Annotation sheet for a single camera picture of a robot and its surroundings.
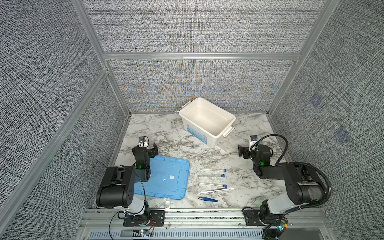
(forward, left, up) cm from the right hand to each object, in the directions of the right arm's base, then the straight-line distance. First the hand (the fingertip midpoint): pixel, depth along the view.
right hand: (246, 143), depth 94 cm
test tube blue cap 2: (-18, +17, -6) cm, 26 cm away
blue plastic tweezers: (-31, +27, -7) cm, 42 cm away
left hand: (-2, +63, +2) cm, 63 cm away
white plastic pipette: (-27, +22, -6) cm, 35 cm away
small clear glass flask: (-33, +48, -7) cm, 59 cm away
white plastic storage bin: (+19, +25, -1) cm, 31 cm away
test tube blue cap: (-15, +16, -6) cm, 23 cm away
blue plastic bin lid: (-20, +48, -5) cm, 52 cm away
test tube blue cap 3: (-24, +17, -6) cm, 30 cm away
